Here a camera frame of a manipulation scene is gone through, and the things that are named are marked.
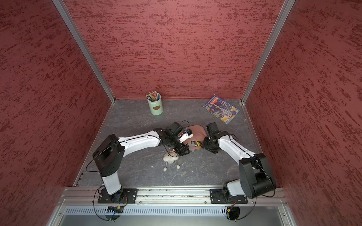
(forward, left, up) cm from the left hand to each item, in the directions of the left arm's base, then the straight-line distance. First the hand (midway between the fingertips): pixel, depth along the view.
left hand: (184, 150), depth 85 cm
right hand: (+2, -13, -3) cm, 14 cm away
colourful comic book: (+39, -30, -5) cm, 49 cm away
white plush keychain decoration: (-4, +8, -3) cm, 10 cm away
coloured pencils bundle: (+41, +25, +7) cm, 48 cm away
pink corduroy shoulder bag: (+6, -7, -1) cm, 10 cm away
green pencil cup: (+33, +22, +3) cm, 39 cm away
